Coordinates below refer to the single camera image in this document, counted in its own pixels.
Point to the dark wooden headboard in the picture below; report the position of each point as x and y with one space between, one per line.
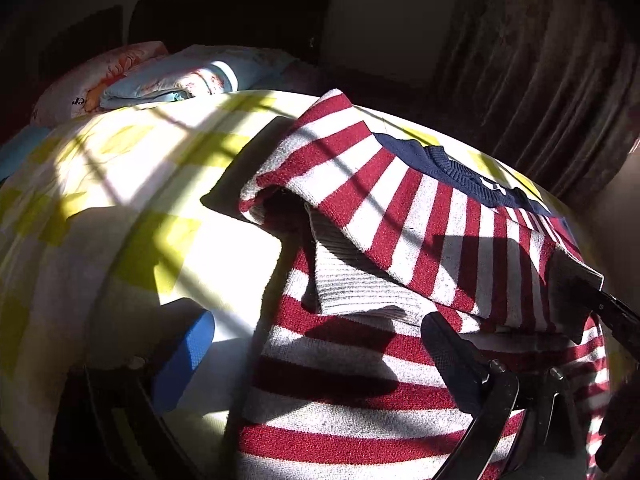
293 26

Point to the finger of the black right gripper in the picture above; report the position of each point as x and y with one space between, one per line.
623 322

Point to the light blue folded blanket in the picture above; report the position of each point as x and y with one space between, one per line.
193 72

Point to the pink floral pillow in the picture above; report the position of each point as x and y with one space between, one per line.
78 92

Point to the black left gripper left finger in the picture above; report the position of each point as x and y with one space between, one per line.
109 423

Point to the yellow white checked bed sheet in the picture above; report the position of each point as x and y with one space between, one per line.
119 225

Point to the red white striped sweater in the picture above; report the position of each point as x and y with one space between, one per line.
391 231

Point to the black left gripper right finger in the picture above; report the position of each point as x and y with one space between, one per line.
480 387

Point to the dark brown curtain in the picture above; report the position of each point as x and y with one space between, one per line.
551 87

